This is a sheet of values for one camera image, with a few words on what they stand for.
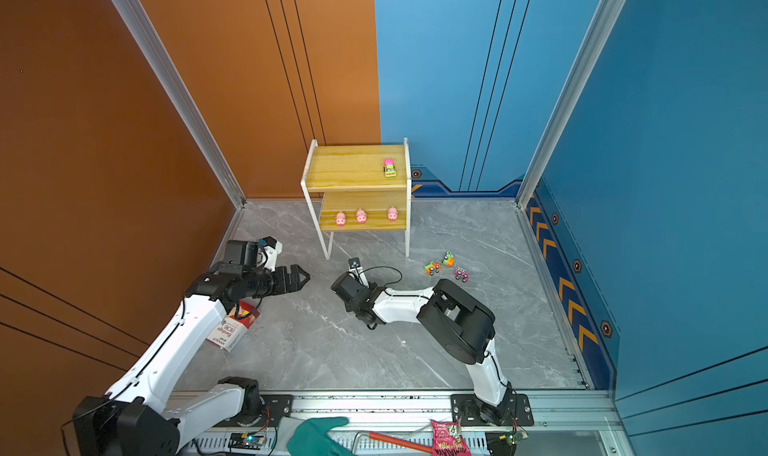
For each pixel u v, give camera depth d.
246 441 0.71
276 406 0.74
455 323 0.50
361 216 0.92
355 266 0.81
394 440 0.70
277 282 0.70
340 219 0.91
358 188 0.81
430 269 0.97
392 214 0.92
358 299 0.71
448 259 1.00
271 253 0.74
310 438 0.68
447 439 0.68
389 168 0.80
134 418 0.38
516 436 0.69
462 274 0.96
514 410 0.70
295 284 0.71
